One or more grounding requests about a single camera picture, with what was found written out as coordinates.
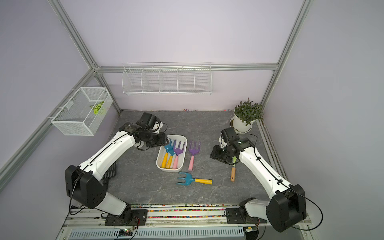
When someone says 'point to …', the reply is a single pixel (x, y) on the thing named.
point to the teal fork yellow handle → (188, 179)
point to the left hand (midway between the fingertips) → (166, 143)
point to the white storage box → (181, 138)
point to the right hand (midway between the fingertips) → (213, 156)
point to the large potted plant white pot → (245, 114)
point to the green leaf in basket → (96, 107)
